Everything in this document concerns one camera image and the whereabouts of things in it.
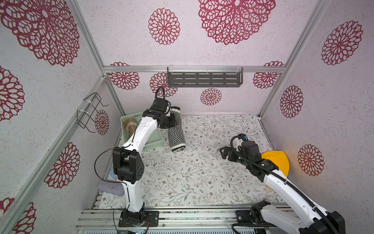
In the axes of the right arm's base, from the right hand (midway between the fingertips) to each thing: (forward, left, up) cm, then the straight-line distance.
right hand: (226, 149), depth 81 cm
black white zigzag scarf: (+5, +28, +7) cm, 29 cm away
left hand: (+15, +29, +4) cm, 33 cm away
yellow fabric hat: (+4, -38, -17) cm, 42 cm away
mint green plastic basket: (+12, +44, -10) cm, 46 cm away
